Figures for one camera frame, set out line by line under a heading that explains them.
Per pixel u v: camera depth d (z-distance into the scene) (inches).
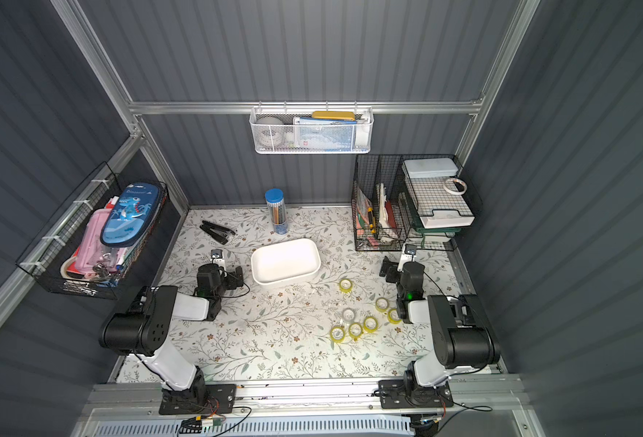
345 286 37.9
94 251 26.8
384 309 35.3
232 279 35.0
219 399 28.9
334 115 34.6
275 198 38.9
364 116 34.6
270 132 33.2
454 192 38.7
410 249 31.8
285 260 40.4
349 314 35.0
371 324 34.2
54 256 24.7
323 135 34.1
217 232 43.1
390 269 33.3
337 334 33.4
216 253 33.4
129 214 27.4
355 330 33.6
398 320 34.0
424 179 40.2
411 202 41.3
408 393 26.3
